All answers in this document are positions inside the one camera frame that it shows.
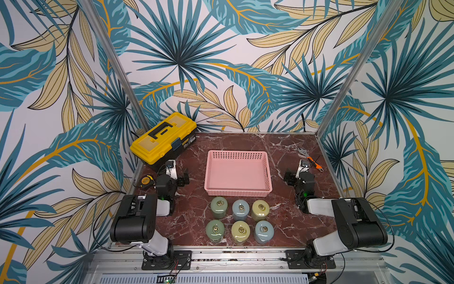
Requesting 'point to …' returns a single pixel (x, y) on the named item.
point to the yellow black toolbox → (165, 139)
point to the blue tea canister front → (264, 232)
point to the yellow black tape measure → (148, 181)
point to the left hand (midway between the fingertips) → (178, 169)
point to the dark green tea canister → (215, 231)
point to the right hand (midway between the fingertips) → (298, 170)
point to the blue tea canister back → (240, 209)
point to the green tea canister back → (218, 206)
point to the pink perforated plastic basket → (237, 173)
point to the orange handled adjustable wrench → (302, 153)
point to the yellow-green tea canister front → (240, 232)
